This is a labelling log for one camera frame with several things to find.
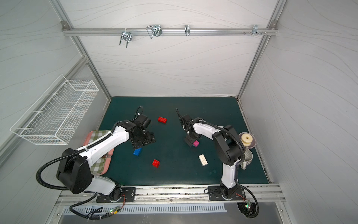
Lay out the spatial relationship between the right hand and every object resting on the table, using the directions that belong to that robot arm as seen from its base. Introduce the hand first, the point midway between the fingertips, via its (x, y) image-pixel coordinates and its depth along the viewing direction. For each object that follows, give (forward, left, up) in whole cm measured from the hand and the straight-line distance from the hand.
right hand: (196, 135), depth 95 cm
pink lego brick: (-6, 0, +1) cm, 6 cm away
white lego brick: (-16, -4, 0) cm, 17 cm away
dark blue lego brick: (-13, +38, 0) cm, 40 cm away
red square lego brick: (-20, +24, +2) cm, 32 cm away
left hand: (-11, +29, +9) cm, 32 cm away
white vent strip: (-43, +37, -2) cm, 57 cm away
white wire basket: (-11, +72, +32) cm, 80 cm away
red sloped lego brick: (+13, +26, 0) cm, 29 cm away
